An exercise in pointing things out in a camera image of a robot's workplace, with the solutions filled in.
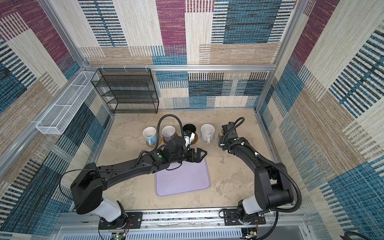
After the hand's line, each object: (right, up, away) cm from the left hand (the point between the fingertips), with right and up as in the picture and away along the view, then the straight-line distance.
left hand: (202, 151), depth 77 cm
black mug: (-7, +11, +19) cm, 23 cm away
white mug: (+5, +9, +23) cm, 25 cm away
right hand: (+16, +2, +14) cm, 22 cm away
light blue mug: (-33, +7, +21) cm, 40 cm away
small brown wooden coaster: (-24, +2, +25) cm, 35 cm away
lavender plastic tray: (-7, -17, +9) cm, 21 cm away
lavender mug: (-22, +9, +24) cm, 33 cm away
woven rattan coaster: (-31, -1, +22) cm, 38 cm away
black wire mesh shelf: (-52, +38, +31) cm, 72 cm away
